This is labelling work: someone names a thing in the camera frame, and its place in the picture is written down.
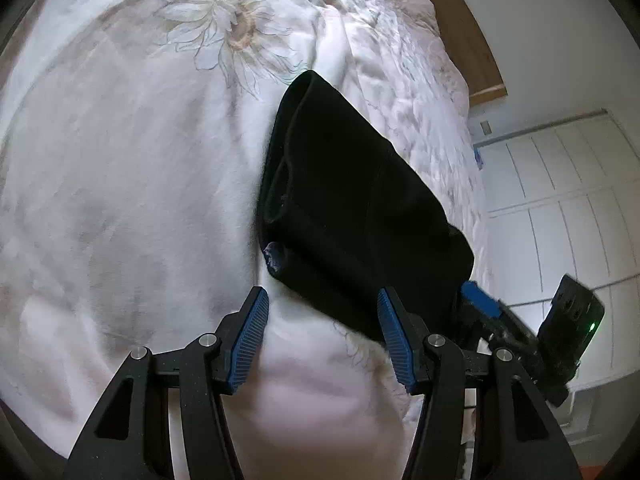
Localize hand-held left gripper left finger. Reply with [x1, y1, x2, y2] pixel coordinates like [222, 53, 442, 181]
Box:
[62, 286, 271, 480]

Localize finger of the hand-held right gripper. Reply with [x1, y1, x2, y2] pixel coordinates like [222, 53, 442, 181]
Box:
[459, 281, 507, 333]

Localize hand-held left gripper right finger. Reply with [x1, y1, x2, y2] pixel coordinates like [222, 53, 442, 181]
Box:
[376, 287, 583, 480]

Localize black pants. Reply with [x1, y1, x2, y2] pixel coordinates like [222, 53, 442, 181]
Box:
[255, 70, 475, 346]

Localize white wardrobe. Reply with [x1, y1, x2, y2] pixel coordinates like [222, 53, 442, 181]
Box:
[472, 107, 640, 441]

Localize floral white quilt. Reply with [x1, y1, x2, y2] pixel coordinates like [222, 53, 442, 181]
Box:
[0, 0, 493, 480]

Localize wooden bed headboard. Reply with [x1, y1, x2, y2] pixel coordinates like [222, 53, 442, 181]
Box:
[397, 0, 507, 107]

